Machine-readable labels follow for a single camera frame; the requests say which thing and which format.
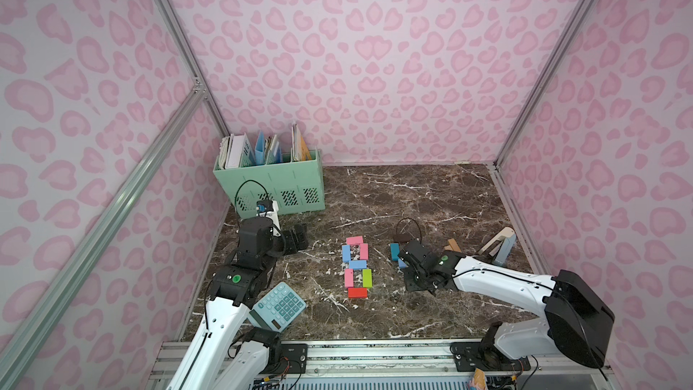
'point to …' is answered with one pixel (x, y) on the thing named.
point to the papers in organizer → (236, 150)
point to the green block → (367, 278)
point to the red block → (357, 292)
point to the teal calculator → (280, 307)
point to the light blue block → (357, 264)
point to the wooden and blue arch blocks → (506, 239)
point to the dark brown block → (401, 237)
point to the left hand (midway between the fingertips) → (291, 224)
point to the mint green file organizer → (263, 171)
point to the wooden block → (453, 246)
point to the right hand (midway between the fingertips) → (408, 280)
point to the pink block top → (355, 240)
